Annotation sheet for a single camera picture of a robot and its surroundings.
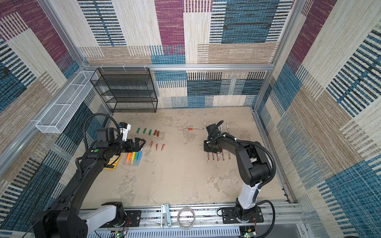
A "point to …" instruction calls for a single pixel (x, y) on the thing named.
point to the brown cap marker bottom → (210, 123)
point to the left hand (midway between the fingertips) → (138, 141)
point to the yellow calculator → (113, 162)
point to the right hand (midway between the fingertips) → (210, 150)
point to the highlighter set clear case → (132, 158)
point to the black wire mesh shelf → (126, 89)
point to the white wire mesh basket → (54, 118)
